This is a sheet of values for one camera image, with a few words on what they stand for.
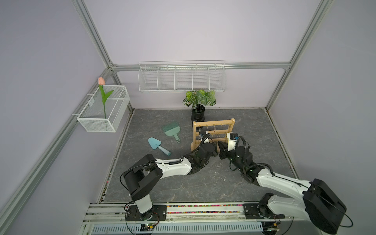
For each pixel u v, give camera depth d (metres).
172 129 1.08
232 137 0.69
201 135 0.74
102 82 0.79
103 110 0.77
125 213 0.76
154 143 1.01
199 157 0.66
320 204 0.41
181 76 0.98
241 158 0.62
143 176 0.46
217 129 0.87
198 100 0.94
